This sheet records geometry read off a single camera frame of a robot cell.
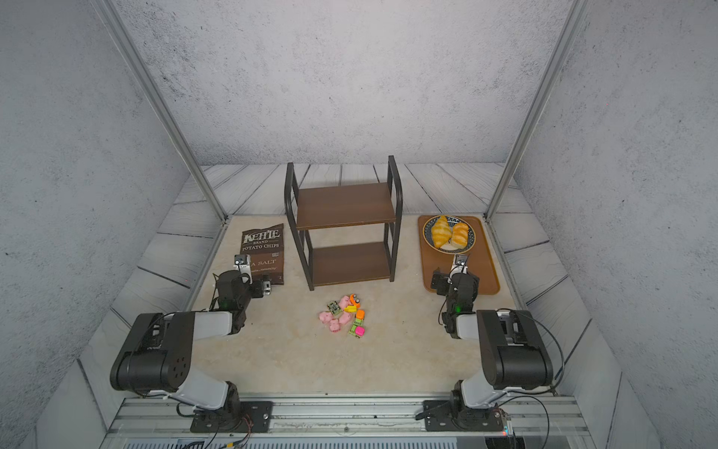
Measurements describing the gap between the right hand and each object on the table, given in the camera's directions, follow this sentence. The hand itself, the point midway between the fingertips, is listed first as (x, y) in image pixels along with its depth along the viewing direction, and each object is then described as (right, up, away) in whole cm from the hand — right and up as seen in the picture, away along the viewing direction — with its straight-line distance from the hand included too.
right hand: (456, 268), depth 93 cm
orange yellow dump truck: (-33, -12, 0) cm, 35 cm away
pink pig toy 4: (-37, -11, 0) cm, 38 cm away
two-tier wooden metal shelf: (-38, +12, +22) cm, 45 cm away
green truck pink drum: (-32, -18, -6) cm, 37 cm away
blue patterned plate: (+5, +17, +23) cm, 29 cm away
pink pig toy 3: (-36, -15, -3) cm, 40 cm away
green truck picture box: (-40, -13, -2) cm, 42 cm away
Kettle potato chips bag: (-68, +6, +16) cm, 71 cm away
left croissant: (-1, +12, +15) cm, 19 cm away
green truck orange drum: (-32, -14, -2) cm, 35 cm away
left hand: (-66, -2, +2) cm, 66 cm away
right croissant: (+6, +11, +15) cm, 20 cm away
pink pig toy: (-42, -15, -3) cm, 45 cm away
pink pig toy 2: (-39, -17, -6) cm, 43 cm away
